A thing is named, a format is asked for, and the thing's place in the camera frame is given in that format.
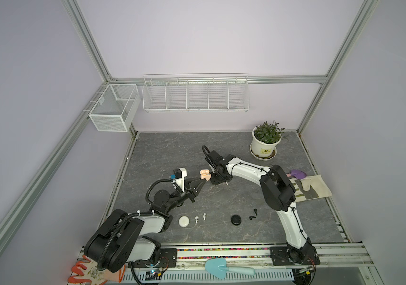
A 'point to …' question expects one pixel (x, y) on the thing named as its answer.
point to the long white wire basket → (196, 92)
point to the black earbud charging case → (235, 219)
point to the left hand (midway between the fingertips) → (205, 180)
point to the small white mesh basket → (117, 108)
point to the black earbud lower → (250, 217)
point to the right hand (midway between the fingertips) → (215, 178)
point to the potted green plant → (265, 138)
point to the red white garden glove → (86, 272)
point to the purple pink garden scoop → (297, 174)
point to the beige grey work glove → (309, 187)
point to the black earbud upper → (255, 210)
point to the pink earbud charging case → (205, 174)
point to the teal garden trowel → (218, 267)
